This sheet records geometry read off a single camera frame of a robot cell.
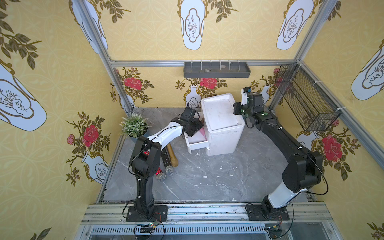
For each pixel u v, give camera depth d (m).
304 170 0.44
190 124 0.81
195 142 0.86
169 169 0.86
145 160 0.51
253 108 0.64
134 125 0.88
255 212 0.73
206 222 0.72
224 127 0.78
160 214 0.73
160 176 0.82
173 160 0.89
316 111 0.65
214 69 0.92
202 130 0.91
